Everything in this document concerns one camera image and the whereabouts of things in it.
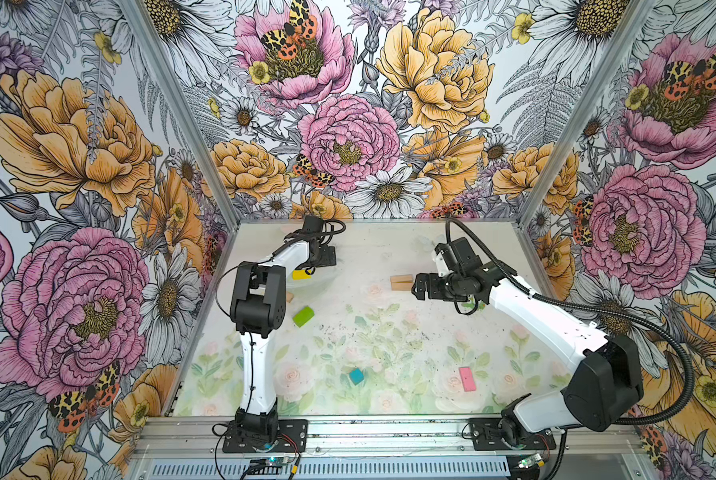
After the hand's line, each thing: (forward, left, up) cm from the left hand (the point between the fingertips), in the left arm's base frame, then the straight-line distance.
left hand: (317, 266), depth 104 cm
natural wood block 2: (-10, +9, -2) cm, 14 cm away
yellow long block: (-9, +3, +8) cm, 13 cm away
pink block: (-37, -44, -2) cm, 57 cm away
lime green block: (-18, +3, -2) cm, 18 cm away
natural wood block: (-5, -29, -4) cm, 29 cm away
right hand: (-21, -33, +12) cm, 41 cm away
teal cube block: (-36, -13, -3) cm, 38 cm away
